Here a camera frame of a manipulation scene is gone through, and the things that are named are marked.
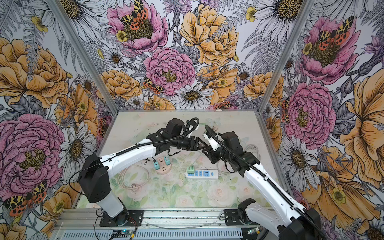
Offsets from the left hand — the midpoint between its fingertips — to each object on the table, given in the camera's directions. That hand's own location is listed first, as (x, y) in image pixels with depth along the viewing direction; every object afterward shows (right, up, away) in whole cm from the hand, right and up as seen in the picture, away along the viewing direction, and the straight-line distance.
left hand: (203, 150), depth 75 cm
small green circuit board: (-36, -37, -4) cm, 52 cm away
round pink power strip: (-22, -13, +12) cm, 28 cm away
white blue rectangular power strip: (-2, -15, +12) cm, 19 cm away
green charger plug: (-6, -12, +8) cm, 16 cm away
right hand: (+1, -2, +1) cm, 2 cm away
